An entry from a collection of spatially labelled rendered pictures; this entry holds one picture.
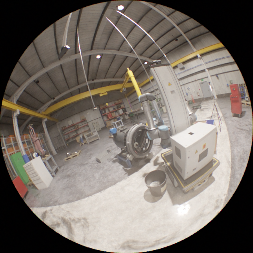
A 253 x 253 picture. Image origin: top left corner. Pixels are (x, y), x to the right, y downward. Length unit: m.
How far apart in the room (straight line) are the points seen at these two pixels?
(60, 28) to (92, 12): 2.28
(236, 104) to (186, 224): 3.86
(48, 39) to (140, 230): 8.66
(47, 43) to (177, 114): 8.02
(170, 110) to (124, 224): 1.69
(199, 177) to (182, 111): 0.90
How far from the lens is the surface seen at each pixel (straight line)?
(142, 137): 1.67
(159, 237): 1.27
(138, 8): 8.22
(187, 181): 1.14
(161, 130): 1.20
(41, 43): 7.69
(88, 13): 7.34
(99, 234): 1.54
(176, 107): 1.14
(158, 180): 1.44
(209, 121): 2.18
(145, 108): 1.24
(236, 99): 4.09
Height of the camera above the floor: 1.27
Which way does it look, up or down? 9 degrees down
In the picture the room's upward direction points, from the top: 21 degrees counter-clockwise
